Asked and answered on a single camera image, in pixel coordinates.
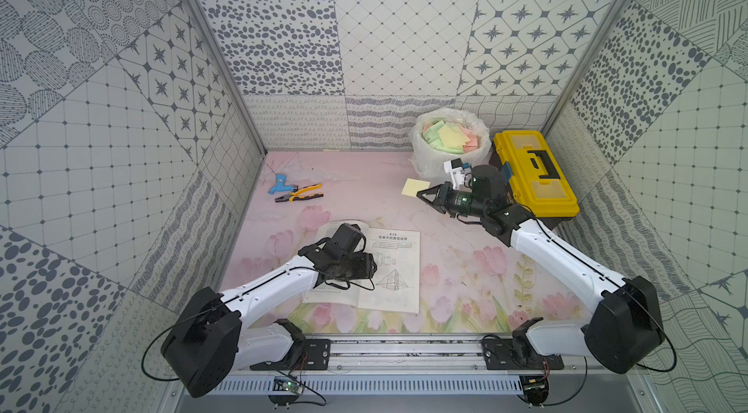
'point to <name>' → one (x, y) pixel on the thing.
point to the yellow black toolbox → (539, 182)
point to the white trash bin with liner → (428, 153)
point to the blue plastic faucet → (280, 185)
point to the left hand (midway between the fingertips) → (369, 261)
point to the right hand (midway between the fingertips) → (419, 195)
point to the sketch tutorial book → (396, 277)
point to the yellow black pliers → (295, 195)
